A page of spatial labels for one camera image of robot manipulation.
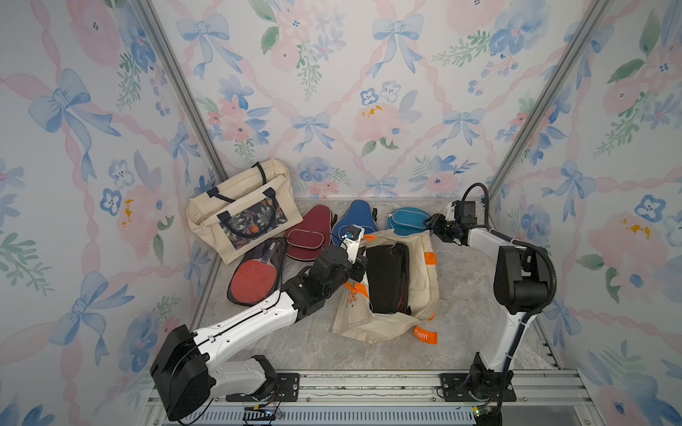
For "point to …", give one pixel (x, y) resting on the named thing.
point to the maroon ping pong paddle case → (310, 236)
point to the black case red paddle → (389, 278)
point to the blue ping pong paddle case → (359, 214)
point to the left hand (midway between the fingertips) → (365, 246)
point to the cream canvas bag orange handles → (355, 318)
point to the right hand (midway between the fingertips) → (428, 218)
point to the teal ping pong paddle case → (408, 221)
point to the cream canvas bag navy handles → (251, 206)
